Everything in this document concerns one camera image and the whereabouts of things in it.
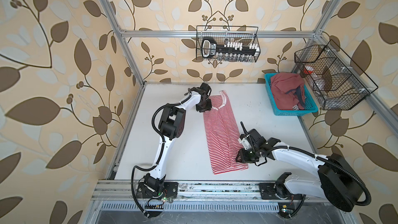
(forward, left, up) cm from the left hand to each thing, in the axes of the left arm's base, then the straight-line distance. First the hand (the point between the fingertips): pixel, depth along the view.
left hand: (210, 107), depth 103 cm
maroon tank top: (+14, -52, +5) cm, 54 cm away
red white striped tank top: (-22, -8, -3) cm, 24 cm away
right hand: (-34, -16, -2) cm, 38 cm away
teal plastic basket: (-5, -46, +3) cm, 47 cm away
